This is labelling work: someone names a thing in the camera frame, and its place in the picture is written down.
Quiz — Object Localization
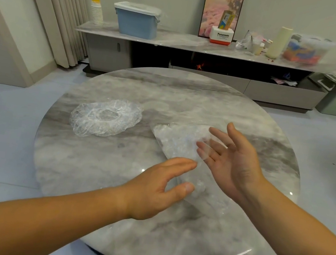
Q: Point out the person's right hand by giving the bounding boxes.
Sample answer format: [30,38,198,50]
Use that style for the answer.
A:
[190,119,273,207]

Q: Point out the person's left hand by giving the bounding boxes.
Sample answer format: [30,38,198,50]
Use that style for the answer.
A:
[117,151,199,227]

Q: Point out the clear plastic bag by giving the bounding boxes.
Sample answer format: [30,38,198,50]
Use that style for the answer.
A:
[144,118,248,210]

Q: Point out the pile of clear plastic caps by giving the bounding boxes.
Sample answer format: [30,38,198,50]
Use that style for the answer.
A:
[67,94,145,144]

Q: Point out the person's left forearm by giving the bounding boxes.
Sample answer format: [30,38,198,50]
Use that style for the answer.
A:
[0,173,134,255]

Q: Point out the person's right forearm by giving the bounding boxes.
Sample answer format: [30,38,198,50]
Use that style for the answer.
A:
[232,178,336,255]

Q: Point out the blue storage box white lid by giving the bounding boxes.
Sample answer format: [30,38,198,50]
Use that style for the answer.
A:
[110,0,164,41]

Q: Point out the small white cup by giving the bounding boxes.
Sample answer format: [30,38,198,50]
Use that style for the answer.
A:
[250,41,265,57]

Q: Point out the crumpled clear wrapper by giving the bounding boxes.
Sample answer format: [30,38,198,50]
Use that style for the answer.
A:
[236,31,257,52]

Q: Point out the cream paper roll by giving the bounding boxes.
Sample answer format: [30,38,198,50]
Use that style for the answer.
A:
[265,25,294,62]

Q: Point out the red and white box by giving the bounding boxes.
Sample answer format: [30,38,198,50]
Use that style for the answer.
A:
[208,26,235,46]

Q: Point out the clear container colourful contents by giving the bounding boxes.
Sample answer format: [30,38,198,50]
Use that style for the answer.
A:
[282,32,336,69]

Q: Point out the long grey low cabinet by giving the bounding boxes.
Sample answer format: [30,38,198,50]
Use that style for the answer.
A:
[70,18,336,117]

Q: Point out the colourful standing card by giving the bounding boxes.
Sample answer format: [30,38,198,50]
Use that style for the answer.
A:
[218,9,236,31]

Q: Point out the pink framed picture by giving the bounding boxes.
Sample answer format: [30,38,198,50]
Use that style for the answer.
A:
[198,0,246,43]

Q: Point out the stack of paper cups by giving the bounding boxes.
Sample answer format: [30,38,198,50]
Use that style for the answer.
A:
[86,0,107,26]

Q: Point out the beige curtain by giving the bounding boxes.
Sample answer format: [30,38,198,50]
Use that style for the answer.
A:
[10,0,96,71]

